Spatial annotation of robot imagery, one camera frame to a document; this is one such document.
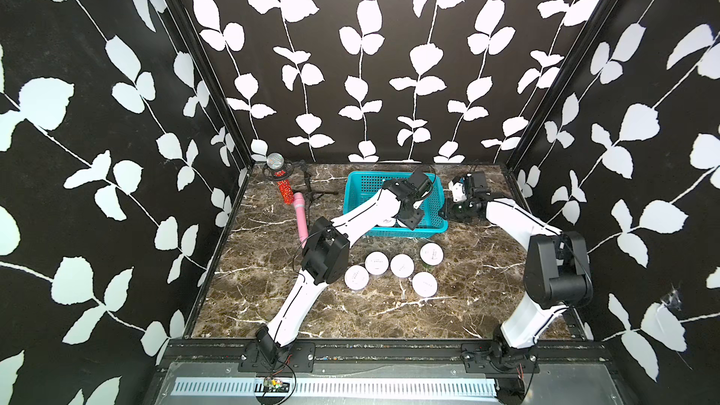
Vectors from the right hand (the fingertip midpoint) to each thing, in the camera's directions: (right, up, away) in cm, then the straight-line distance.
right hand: (438, 206), depth 95 cm
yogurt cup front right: (-7, -22, -13) cm, 27 cm away
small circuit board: (-48, -44, -24) cm, 70 cm away
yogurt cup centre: (-21, -17, -9) cm, 29 cm away
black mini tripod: (-46, +4, +7) cm, 46 cm away
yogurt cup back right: (-4, -14, -7) cm, 17 cm away
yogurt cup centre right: (-14, -17, -10) cm, 24 cm away
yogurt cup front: (-28, -20, -13) cm, 37 cm away
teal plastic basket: (-27, +7, +13) cm, 31 cm away
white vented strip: (-32, -45, -25) cm, 60 cm away
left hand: (-9, -2, -2) cm, 10 cm away
